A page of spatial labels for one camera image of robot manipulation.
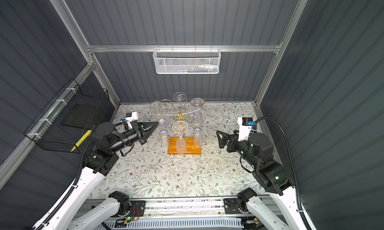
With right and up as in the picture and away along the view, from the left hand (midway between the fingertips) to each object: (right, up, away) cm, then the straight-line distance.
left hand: (159, 123), depth 61 cm
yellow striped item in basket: (-38, -8, +7) cm, 39 cm away
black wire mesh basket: (-48, 0, +11) cm, 49 cm away
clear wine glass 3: (+8, -2, +4) cm, 10 cm away
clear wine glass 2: (+16, +10, +14) cm, 23 cm away
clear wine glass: (+7, +14, +16) cm, 22 cm away
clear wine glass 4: (+16, +2, +7) cm, 17 cm away
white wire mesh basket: (+8, +47, +57) cm, 75 cm away
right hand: (+29, -4, +2) cm, 29 cm away
